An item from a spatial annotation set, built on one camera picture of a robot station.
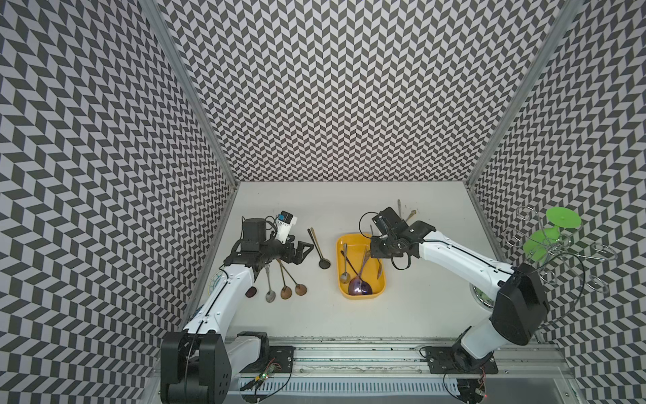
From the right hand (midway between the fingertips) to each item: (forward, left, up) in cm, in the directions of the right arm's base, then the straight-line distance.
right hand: (376, 253), depth 84 cm
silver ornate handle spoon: (+32, -15, -11) cm, 36 cm away
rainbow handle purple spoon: (-5, -1, -1) cm, 6 cm away
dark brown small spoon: (-10, +43, -9) cm, 45 cm away
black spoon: (+2, +18, -11) cm, 22 cm away
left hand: (+2, +25, +4) cm, 25 cm away
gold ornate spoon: (+25, -20, -11) cm, 34 cm away
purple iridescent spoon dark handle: (-7, +6, -10) cm, 14 cm away
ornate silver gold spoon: (-4, +11, -10) cm, 15 cm away
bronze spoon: (-9, +31, -11) cm, 34 cm away
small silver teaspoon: (-11, +36, -10) cm, 39 cm away
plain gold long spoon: (+10, +21, -11) cm, 26 cm away
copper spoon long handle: (-8, +26, -10) cm, 29 cm away
